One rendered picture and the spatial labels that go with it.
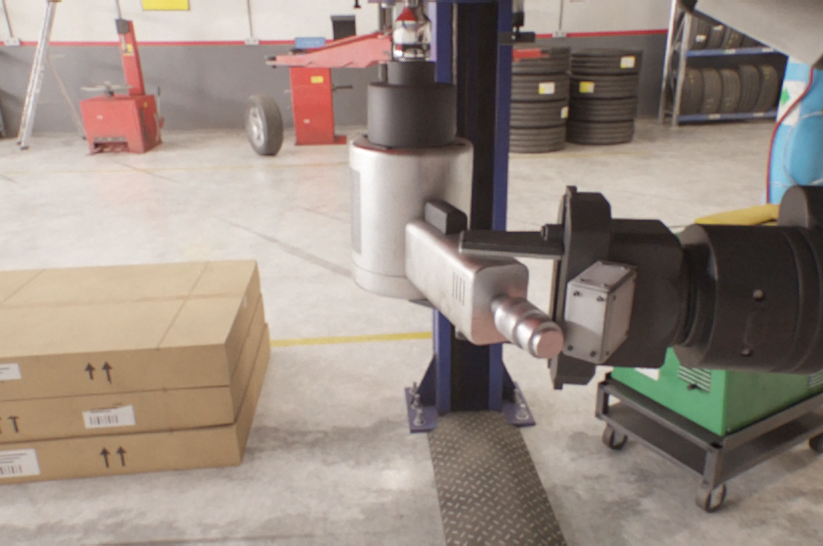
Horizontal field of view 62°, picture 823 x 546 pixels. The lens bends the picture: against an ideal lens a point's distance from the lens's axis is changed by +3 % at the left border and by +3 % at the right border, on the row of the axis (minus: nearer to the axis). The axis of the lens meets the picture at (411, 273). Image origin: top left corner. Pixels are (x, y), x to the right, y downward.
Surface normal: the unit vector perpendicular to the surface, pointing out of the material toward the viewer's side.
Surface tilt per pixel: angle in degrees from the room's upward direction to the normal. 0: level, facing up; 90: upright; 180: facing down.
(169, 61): 90
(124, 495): 0
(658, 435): 0
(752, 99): 103
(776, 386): 86
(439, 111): 91
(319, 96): 90
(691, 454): 0
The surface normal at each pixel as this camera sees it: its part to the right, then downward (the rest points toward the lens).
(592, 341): -0.57, 0.28
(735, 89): 0.07, 0.13
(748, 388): 0.51, 0.22
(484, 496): -0.02, -0.94
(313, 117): 0.07, 0.35
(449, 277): -0.94, 0.11
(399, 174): -0.21, 0.33
